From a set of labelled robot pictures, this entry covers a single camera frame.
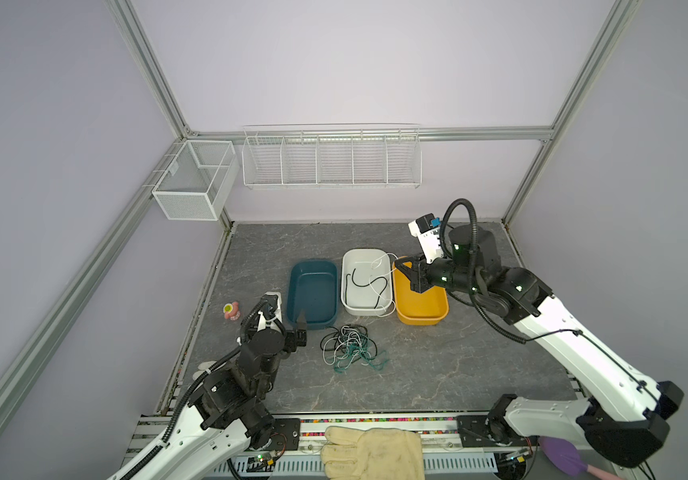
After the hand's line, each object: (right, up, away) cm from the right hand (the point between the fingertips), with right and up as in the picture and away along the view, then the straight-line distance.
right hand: (397, 264), depth 66 cm
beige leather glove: (-10, -46, +5) cm, 47 cm away
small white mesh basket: (-64, +27, +36) cm, 78 cm away
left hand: (-27, -12, +6) cm, 30 cm away
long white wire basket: (-17, +35, +34) cm, 52 cm away
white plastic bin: (-6, -8, +37) cm, 38 cm away
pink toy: (-48, -16, +26) cm, 56 cm away
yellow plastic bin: (+9, -15, +26) cm, 32 cm away
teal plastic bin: (-24, -10, +34) cm, 42 cm away
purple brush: (+42, -47, +5) cm, 63 cm away
